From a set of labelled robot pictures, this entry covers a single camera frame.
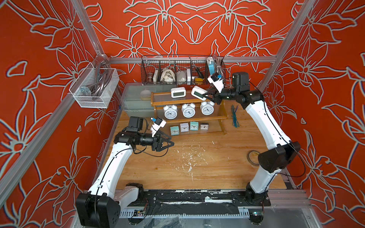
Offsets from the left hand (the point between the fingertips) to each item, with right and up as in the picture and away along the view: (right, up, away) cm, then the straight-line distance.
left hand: (170, 140), depth 69 cm
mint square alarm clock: (+1, +2, +26) cm, 26 cm away
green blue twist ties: (+47, +7, +37) cm, 60 cm away
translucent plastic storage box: (-27, +24, +30) cm, 46 cm away
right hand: (+17, +25, +4) cm, 30 cm away
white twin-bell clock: (+10, +15, +17) cm, 25 cm away
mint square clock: (+14, +5, +29) cm, 33 cm away
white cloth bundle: (-3, +38, +21) cm, 44 cm away
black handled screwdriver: (+17, +42, +26) cm, 53 cm away
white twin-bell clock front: (-1, +14, +17) cm, 22 cm away
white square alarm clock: (+8, +4, +28) cm, 29 cm away
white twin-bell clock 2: (+22, +17, +19) cm, 33 cm away
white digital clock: (+4, +26, +11) cm, 28 cm away
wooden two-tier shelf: (+33, +7, +39) cm, 52 cm away
